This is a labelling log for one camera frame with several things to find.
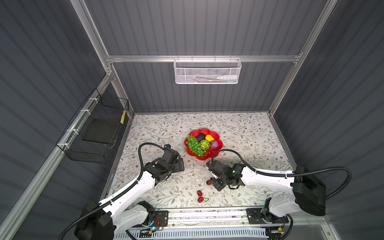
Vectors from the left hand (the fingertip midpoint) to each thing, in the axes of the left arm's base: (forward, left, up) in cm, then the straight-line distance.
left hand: (176, 163), depth 83 cm
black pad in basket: (+8, +33, +22) cm, 41 cm away
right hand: (-10, -22, -7) cm, 25 cm away
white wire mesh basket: (+76, -25, +13) cm, 82 cm away
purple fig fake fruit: (+14, -24, -4) cm, 28 cm away
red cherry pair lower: (-17, -13, -8) cm, 23 cm away
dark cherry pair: (-9, -18, -8) cm, 22 cm away
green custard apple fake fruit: (+13, -17, -2) cm, 22 cm away
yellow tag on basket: (+21, +29, +17) cm, 39 cm away
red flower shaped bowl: (+8, -22, -5) cm, 24 cm away
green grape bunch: (+13, -11, -3) cm, 17 cm away
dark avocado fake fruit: (+20, -16, -3) cm, 26 cm away
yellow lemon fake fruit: (+20, -21, -5) cm, 30 cm away
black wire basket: (+25, +41, +22) cm, 53 cm away
